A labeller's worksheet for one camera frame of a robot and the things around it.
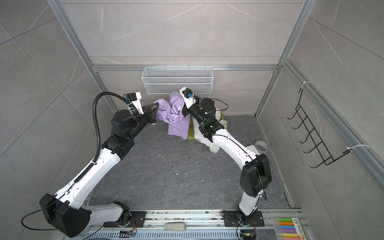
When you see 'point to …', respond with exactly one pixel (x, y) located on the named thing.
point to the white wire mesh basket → (169, 80)
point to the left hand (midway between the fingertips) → (157, 100)
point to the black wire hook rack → (319, 144)
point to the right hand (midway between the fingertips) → (179, 94)
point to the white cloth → (201, 138)
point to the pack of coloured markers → (290, 228)
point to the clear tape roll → (261, 147)
